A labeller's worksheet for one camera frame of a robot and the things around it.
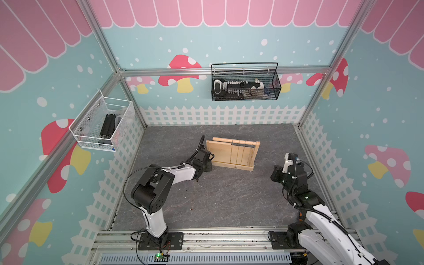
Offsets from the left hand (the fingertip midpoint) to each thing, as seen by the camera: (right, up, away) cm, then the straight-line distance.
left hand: (207, 165), depth 98 cm
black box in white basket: (-41, +21, -27) cm, 53 cm away
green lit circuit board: (-19, -37, -25) cm, 49 cm away
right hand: (+34, +2, -16) cm, 38 cm away
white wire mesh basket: (-47, +22, -23) cm, 57 cm away
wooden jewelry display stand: (+15, +7, -8) cm, 19 cm away
